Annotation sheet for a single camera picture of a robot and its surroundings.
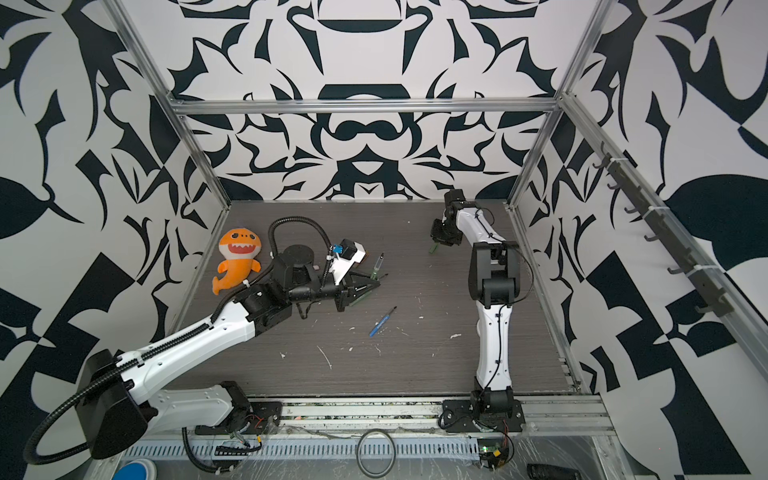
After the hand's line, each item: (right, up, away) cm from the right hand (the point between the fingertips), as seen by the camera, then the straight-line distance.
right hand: (439, 234), depth 105 cm
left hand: (-20, -9, -38) cm, 44 cm away
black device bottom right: (+18, -53, -37) cm, 68 cm away
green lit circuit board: (+7, -51, -34) cm, 62 cm away
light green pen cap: (-2, -5, 0) cm, 5 cm away
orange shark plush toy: (-65, -5, -9) cm, 66 cm away
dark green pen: (-21, -8, -40) cm, 45 cm away
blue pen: (-21, -27, -16) cm, 38 cm away
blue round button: (-75, -52, -39) cm, 99 cm away
